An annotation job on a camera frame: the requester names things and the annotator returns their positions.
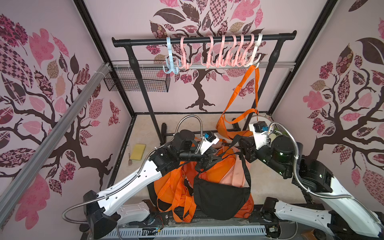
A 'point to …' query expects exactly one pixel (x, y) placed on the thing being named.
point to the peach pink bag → (237, 175)
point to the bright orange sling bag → (226, 132)
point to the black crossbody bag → (219, 201)
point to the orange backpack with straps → (176, 186)
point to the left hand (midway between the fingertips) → (216, 157)
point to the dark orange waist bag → (247, 209)
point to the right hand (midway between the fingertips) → (241, 137)
